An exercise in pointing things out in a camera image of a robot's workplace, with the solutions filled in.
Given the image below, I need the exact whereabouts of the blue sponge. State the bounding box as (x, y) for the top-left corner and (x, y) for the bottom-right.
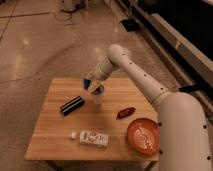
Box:
(83, 78), (92, 91)

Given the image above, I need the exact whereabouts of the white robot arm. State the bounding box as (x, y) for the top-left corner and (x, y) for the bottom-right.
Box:
(86, 44), (213, 171)

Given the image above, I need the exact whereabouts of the black striped rectangular box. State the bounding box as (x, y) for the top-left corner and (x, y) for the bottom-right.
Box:
(59, 96), (85, 116)

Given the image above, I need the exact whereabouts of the wooden table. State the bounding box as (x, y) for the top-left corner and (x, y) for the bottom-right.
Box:
(25, 78), (158, 163)

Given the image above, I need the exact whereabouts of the small white cube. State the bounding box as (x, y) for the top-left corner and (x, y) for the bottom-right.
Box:
(70, 132), (77, 139)

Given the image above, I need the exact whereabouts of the black floor plate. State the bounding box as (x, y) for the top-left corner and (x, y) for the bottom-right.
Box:
(120, 19), (140, 32)

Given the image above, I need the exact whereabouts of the orange bowl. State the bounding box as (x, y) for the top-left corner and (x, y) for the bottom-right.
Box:
(127, 118), (158, 156)

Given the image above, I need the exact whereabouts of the white base with cables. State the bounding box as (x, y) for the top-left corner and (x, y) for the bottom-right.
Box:
(54, 0), (89, 22)

